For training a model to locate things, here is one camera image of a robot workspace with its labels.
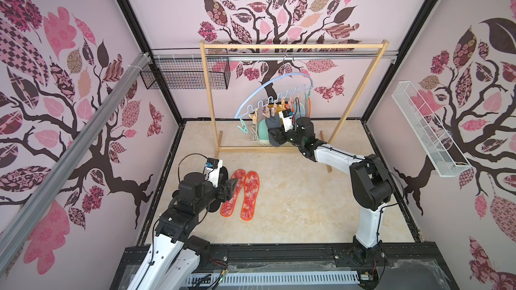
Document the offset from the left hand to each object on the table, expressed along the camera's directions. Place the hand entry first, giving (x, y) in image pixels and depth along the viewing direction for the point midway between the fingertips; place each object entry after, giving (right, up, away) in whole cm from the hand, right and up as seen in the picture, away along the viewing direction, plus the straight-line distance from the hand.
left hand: (228, 182), depth 73 cm
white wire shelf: (+80, +14, +3) cm, 81 cm away
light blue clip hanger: (+27, +47, +32) cm, 63 cm away
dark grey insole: (+18, +24, +10) cm, 31 cm away
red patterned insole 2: (+8, -7, +19) cm, 22 cm away
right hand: (+17, +21, +18) cm, 32 cm away
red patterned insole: (-2, -14, +13) cm, 19 cm away
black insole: (-9, -14, +14) cm, 21 cm away
